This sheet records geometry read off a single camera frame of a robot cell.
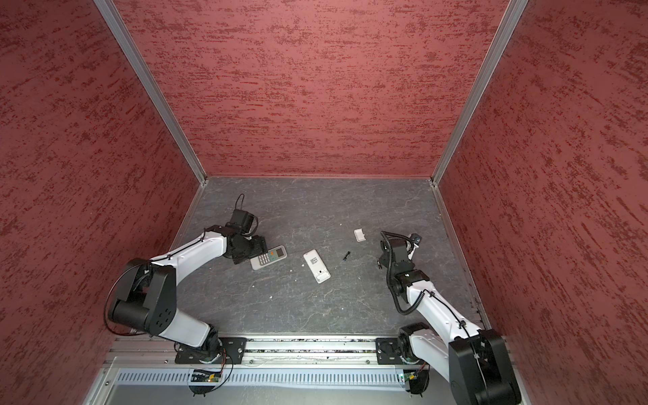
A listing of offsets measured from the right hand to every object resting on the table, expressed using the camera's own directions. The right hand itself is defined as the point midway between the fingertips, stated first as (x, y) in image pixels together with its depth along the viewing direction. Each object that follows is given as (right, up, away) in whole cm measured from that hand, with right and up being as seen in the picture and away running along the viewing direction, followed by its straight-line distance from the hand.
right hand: (389, 256), depth 88 cm
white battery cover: (-9, +6, +12) cm, 16 cm away
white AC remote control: (-26, -5, +4) cm, 27 cm away
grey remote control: (-44, -2, +4) cm, 44 cm away
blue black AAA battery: (-15, -2, +6) cm, 17 cm away
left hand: (-48, -1, +2) cm, 48 cm away
